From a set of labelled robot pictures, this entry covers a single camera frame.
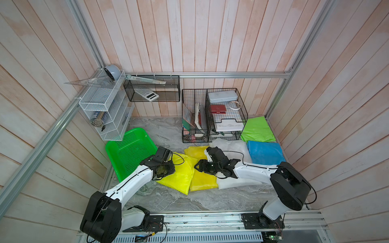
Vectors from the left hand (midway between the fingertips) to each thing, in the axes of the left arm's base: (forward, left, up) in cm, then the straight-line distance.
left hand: (172, 171), depth 85 cm
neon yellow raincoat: (-3, -5, -3) cm, 7 cm away
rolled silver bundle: (+16, +37, +25) cm, 47 cm away
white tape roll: (+38, -39, +14) cm, 57 cm away
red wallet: (+35, -28, +17) cm, 48 cm away
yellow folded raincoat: (-5, -16, -2) cm, 17 cm away
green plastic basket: (+13, +32, -5) cm, 35 cm away
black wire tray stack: (+24, -33, +13) cm, 43 cm away
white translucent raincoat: (+16, -39, -2) cm, 42 cm away
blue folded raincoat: (+15, -60, -4) cm, 62 cm away
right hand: (+3, -14, 0) cm, 14 cm away
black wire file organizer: (+38, -13, +7) cm, 41 cm away
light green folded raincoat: (+35, -60, -4) cm, 70 cm away
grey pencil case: (+46, -28, +18) cm, 57 cm away
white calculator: (+45, +18, +21) cm, 53 cm away
